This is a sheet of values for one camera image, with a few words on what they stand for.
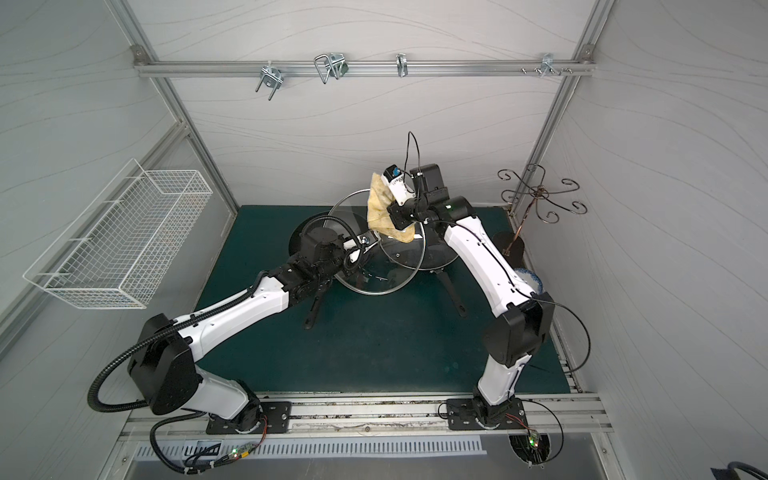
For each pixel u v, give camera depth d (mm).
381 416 749
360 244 640
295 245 993
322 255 613
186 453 700
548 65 764
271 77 764
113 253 673
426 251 800
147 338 441
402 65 783
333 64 767
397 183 678
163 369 414
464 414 732
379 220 784
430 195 584
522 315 441
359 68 793
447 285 889
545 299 453
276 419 736
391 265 937
